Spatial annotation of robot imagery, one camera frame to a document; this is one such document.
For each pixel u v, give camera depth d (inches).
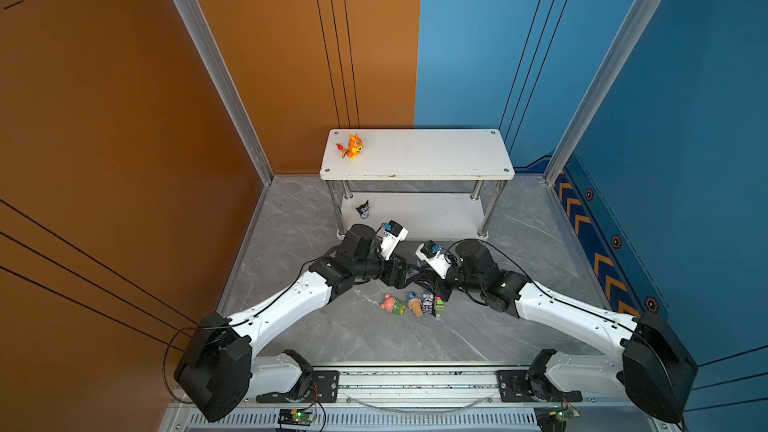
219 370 16.5
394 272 26.8
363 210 37.9
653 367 15.7
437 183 46.9
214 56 33.5
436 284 27.1
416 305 33.3
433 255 26.4
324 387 28.9
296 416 27.8
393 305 32.7
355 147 29.1
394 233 27.5
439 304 33.5
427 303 33.4
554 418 27.8
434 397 28.5
